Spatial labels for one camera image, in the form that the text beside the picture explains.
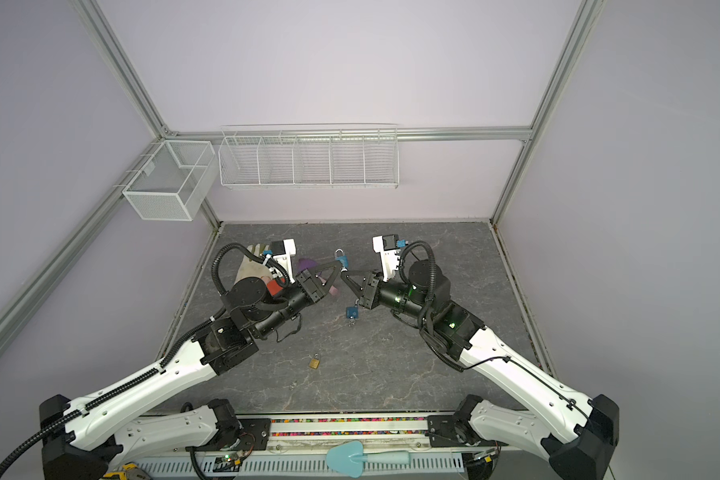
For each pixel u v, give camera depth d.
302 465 0.71
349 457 0.70
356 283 0.62
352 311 0.96
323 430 0.76
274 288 0.56
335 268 0.61
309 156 1.00
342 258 0.62
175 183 0.96
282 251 0.58
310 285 0.54
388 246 0.57
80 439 0.39
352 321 0.93
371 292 0.54
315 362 0.85
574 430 0.39
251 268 1.06
